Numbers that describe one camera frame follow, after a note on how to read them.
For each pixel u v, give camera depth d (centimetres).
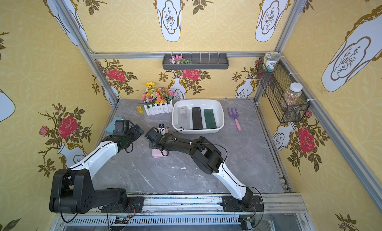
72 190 42
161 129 85
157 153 87
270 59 84
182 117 106
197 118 107
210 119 110
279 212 76
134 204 73
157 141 74
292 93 66
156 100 100
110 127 106
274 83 98
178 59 88
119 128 69
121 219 73
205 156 56
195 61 92
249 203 64
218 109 110
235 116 110
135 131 80
